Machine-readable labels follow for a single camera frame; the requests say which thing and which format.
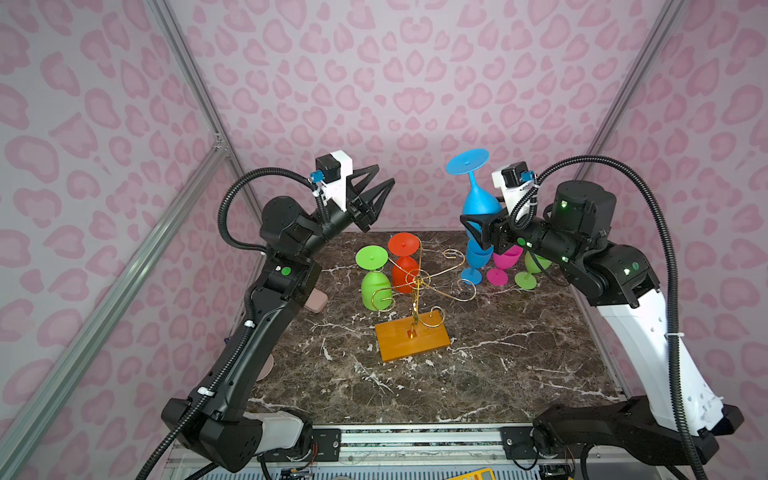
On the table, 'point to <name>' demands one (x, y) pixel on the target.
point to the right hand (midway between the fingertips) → (477, 206)
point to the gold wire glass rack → (403, 334)
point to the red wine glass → (405, 270)
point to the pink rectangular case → (316, 301)
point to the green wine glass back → (376, 288)
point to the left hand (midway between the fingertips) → (384, 168)
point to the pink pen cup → (266, 369)
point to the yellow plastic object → (482, 474)
